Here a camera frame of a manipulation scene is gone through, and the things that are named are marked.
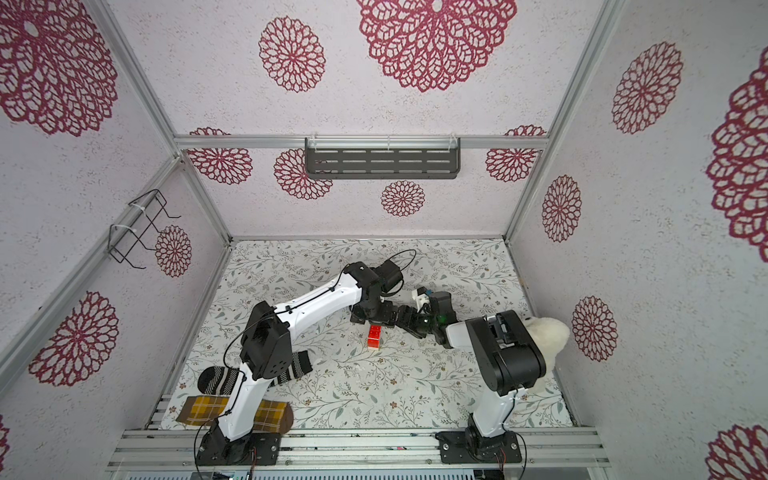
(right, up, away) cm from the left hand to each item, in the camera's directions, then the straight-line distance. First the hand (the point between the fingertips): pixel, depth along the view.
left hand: (379, 325), depth 88 cm
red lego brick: (-2, -2, -3) cm, 4 cm away
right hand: (+4, +1, +6) cm, 7 cm away
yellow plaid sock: (-28, -22, -9) cm, 37 cm away
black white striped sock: (-45, -15, -3) cm, 47 cm away
